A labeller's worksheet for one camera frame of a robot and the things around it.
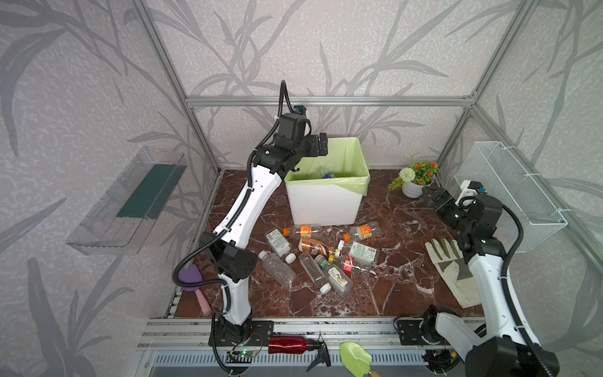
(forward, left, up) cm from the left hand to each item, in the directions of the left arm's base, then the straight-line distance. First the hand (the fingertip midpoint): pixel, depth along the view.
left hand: (320, 131), depth 74 cm
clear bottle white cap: (-31, +15, -38) cm, 51 cm away
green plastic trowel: (-57, -12, -39) cm, 70 cm away
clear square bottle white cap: (-31, +1, -41) cm, 52 cm away
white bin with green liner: (-12, -3, -14) cm, 19 cm away
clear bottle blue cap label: (+3, -4, -24) cm, 25 cm away
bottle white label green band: (-35, -7, -35) cm, 50 cm away
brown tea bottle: (-23, +1, -36) cm, 43 cm away
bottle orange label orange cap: (-16, -18, -36) cm, 43 cm away
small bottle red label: (-30, -11, -35) cm, 47 cm away
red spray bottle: (-54, +5, -37) cm, 65 cm away
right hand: (-12, -37, -13) cm, 41 cm away
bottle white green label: (-21, +15, -39) cm, 46 cm away
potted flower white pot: (+5, -41, -28) cm, 50 cm away
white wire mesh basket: (-14, -55, -5) cm, 57 cm away
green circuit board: (-56, +23, -41) cm, 73 cm away
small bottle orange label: (-16, +6, -36) cm, 40 cm away
